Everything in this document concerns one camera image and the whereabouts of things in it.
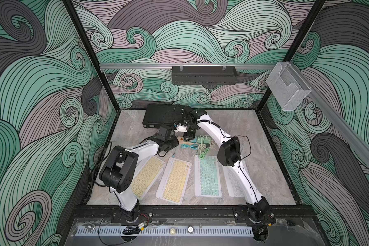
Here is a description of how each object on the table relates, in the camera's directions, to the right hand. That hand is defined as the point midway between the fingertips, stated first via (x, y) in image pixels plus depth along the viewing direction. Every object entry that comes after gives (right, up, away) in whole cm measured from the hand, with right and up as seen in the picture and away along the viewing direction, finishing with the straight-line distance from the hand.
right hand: (185, 136), depth 98 cm
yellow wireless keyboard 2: (-7, -24, -14) cm, 29 cm away
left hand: (-4, -2, -4) cm, 6 cm away
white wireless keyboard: (+27, -27, -17) cm, 41 cm away
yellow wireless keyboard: (-23, -21, -11) cm, 32 cm away
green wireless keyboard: (+12, -23, -12) cm, 29 cm away
